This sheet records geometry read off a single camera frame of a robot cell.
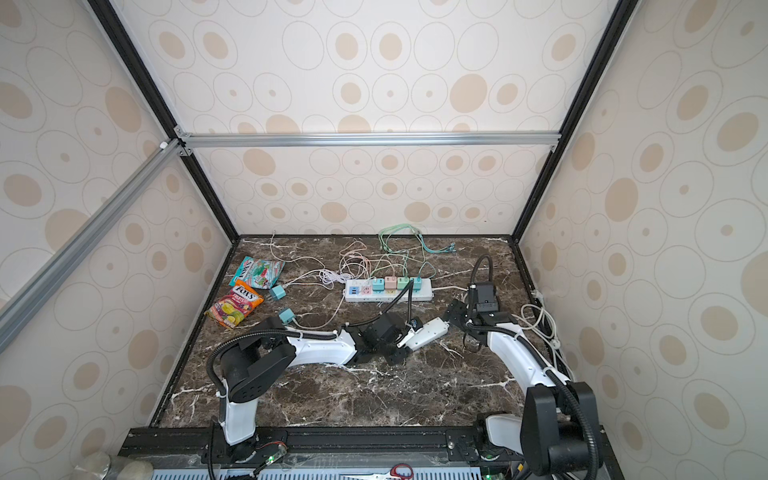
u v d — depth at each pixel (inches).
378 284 38.3
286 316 37.4
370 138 35.9
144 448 29.3
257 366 18.9
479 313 25.5
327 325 37.2
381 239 47.4
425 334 35.3
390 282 38.3
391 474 27.5
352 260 44.3
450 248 45.8
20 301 20.5
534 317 38.1
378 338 27.6
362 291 39.4
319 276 41.9
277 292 39.6
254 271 41.7
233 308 38.0
